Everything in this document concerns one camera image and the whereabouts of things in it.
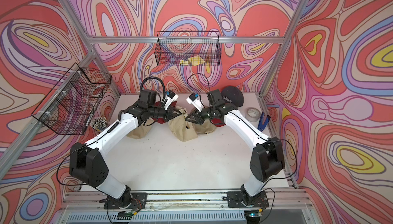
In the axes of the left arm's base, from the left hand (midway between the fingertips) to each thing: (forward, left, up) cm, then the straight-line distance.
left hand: (181, 113), depth 79 cm
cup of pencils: (-3, +44, -5) cm, 45 cm away
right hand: (-4, -4, -2) cm, 6 cm away
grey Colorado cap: (+26, -33, -12) cm, 43 cm away
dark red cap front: (-6, +9, +2) cm, 11 cm away
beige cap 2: (+5, -14, -23) cm, 27 cm away
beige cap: (-5, 0, -8) cm, 10 cm away
